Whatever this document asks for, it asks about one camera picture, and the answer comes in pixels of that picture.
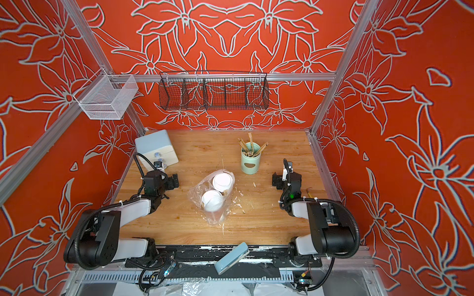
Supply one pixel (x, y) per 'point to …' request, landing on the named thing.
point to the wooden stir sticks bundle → (249, 152)
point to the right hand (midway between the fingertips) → (286, 171)
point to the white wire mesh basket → (107, 97)
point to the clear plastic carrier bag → (195, 192)
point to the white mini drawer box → (155, 147)
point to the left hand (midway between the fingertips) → (167, 173)
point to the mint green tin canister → (250, 158)
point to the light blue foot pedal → (232, 258)
